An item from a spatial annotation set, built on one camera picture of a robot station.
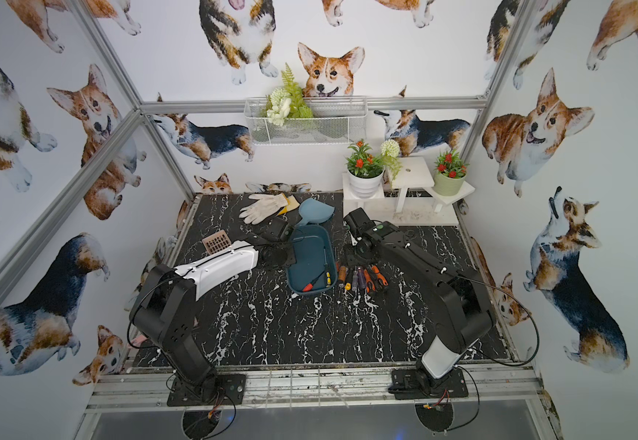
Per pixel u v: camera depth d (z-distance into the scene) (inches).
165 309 18.4
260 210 44.7
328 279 36.4
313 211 45.1
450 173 36.4
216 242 41.8
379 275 37.1
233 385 29.3
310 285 36.3
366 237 24.6
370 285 35.6
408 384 28.9
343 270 37.1
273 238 28.3
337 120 36.4
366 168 34.7
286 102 30.8
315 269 37.5
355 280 37.0
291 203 46.3
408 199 42.2
